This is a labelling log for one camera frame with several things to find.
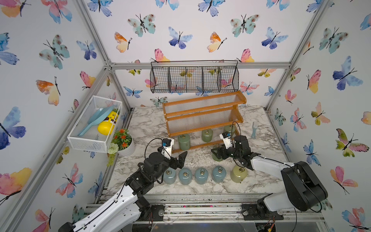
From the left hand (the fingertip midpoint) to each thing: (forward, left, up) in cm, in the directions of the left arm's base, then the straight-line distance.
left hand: (180, 149), depth 74 cm
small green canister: (+17, -16, -13) cm, 27 cm away
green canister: (+12, -2, -12) cm, 17 cm away
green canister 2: (+1, -19, -12) cm, 23 cm away
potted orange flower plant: (+9, +34, -9) cm, 37 cm away
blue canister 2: (-9, -2, -13) cm, 16 cm away
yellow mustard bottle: (+7, +35, +10) cm, 37 cm away
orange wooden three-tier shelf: (+28, -13, -5) cm, 31 cm away
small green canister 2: (+22, -31, -12) cm, 40 cm away
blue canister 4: (-8, -21, -13) cm, 26 cm away
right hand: (+8, -22, -12) cm, 26 cm away
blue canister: (-8, +6, -14) cm, 18 cm away
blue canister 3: (-9, -11, -14) cm, 20 cm away
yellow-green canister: (-9, -31, -13) cm, 35 cm away
